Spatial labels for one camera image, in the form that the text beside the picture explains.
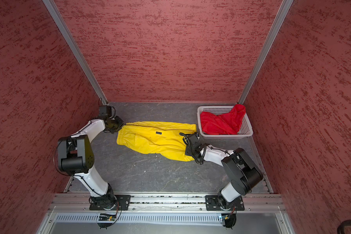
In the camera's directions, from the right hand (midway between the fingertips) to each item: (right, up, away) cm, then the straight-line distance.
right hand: (188, 153), depth 93 cm
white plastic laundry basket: (+39, +15, +5) cm, 42 cm away
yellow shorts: (-15, +9, +2) cm, 18 cm away
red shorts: (+30, +19, +13) cm, 38 cm away
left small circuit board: (-43, -27, -21) cm, 55 cm away
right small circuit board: (+19, -28, -22) cm, 40 cm away
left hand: (-44, +17, +3) cm, 47 cm away
